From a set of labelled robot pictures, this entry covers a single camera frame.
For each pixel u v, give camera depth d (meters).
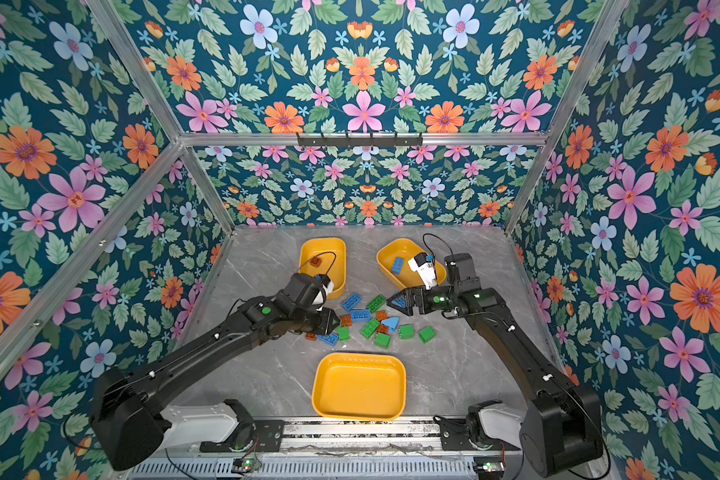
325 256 1.09
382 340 0.88
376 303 0.97
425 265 0.70
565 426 0.39
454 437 0.73
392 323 0.91
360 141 0.92
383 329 0.91
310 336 0.90
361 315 0.93
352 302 0.96
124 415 0.38
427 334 0.89
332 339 0.89
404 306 0.67
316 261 1.07
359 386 0.83
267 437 0.74
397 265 1.06
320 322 0.69
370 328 0.91
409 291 0.66
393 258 1.09
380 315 0.94
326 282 0.73
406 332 0.91
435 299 0.67
